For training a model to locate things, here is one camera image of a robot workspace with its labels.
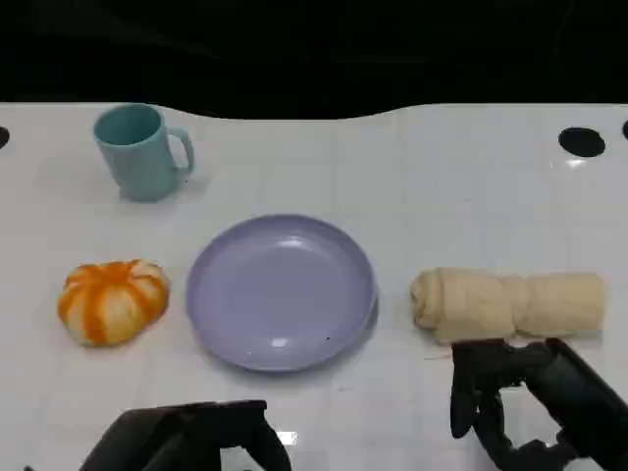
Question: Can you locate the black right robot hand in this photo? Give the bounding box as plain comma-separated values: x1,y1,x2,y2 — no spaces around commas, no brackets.
449,337,628,471

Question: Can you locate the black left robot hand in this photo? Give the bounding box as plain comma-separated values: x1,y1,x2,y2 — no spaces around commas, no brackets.
78,398,291,471

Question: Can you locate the lilac plate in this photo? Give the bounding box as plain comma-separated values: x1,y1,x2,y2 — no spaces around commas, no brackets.
184,213,380,374

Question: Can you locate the beige towel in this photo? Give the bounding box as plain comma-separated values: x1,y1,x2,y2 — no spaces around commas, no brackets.
409,267,607,346

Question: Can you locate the pale green mug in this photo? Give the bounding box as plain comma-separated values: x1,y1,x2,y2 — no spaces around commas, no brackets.
92,102,196,203

